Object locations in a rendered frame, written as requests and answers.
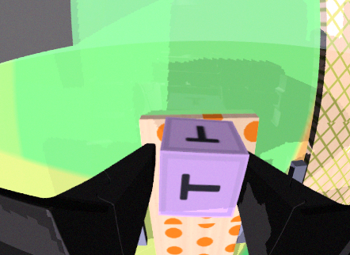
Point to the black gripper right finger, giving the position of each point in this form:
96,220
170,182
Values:
281,216

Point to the white strip with orange polka dots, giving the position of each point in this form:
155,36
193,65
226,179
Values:
176,235

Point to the purple cube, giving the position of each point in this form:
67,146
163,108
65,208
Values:
202,166

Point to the cream and orange lattice-patterned strip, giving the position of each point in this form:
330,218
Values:
328,152

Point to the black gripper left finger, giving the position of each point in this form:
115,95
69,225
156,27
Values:
102,216

